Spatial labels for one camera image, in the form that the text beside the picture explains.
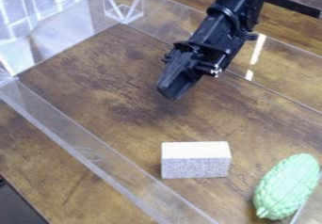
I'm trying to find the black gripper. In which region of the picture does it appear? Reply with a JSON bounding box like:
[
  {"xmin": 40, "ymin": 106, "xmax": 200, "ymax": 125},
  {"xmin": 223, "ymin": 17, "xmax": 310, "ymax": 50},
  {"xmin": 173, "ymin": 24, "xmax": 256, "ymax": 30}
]
[{"xmin": 157, "ymin": 5, "xmax": 256, "ymax": 100}]

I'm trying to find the white speckled foam block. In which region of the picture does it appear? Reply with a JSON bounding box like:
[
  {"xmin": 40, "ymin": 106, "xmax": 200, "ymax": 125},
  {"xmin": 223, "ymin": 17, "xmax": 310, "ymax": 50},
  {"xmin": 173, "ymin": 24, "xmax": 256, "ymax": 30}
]
[{"xmin": 160, "ymin": 141, "xmax": 231, "ymax": 179}]

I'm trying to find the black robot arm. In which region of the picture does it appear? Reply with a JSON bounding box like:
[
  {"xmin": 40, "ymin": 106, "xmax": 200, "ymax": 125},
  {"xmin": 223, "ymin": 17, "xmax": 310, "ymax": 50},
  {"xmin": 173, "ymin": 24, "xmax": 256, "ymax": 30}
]
[{"xmin": 157, "ymin": 0, "xmax": 266, "ymax": 100}]

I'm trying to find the green bitter gourd toy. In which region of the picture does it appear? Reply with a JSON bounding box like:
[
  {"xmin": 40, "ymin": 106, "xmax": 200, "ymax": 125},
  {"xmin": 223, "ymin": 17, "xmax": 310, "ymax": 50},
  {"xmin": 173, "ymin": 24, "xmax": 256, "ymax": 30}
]
[{"xmin": 252, "ymin": 153, "xmax": 319, "ymax": 220}]

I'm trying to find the clear acrylic enclosure wall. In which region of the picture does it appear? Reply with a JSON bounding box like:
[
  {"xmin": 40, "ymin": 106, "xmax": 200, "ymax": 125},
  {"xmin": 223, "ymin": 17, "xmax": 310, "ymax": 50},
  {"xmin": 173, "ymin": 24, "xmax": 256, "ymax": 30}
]
[{"xmin": 0, "ymin": 0, "xmax": 322, "ymax": 224}]

